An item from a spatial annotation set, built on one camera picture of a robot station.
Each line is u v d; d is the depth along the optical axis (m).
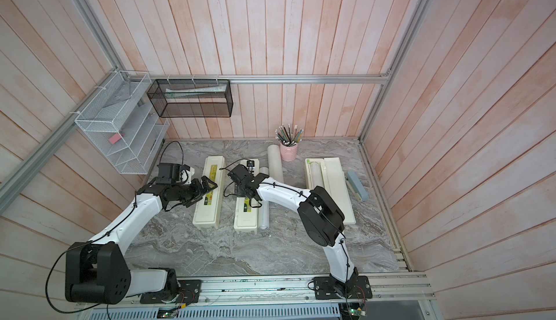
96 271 0.40
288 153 1.07
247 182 0.69
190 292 0.73
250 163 0.83
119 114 0.79
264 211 0.90
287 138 1.07
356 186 0.96
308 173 0.98
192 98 1.06
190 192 0.74
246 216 0.84
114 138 0.82
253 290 0.76
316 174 0.99
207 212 0.84
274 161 1.05
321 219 0.50
